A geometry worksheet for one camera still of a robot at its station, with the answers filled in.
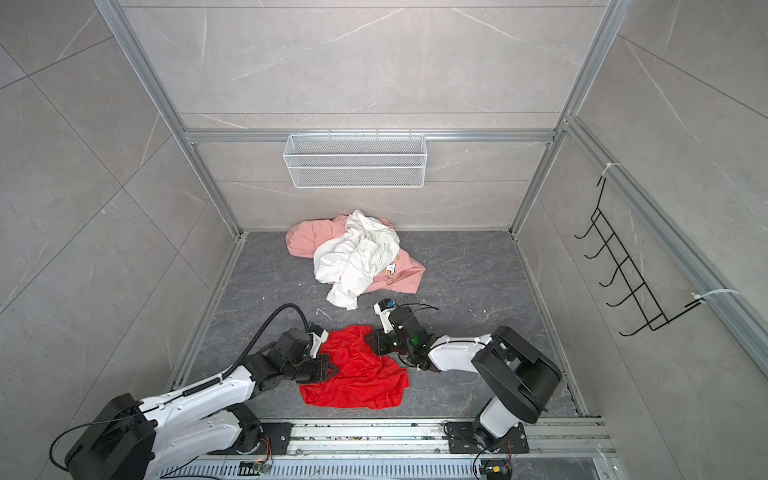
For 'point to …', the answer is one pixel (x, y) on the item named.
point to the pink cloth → (402, 275)
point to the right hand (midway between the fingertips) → (367, 335)
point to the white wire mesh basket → (357, 160)
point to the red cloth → (365, 379)
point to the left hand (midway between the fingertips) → (339, 363)
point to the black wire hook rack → (637, 288)
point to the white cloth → (352, 260)
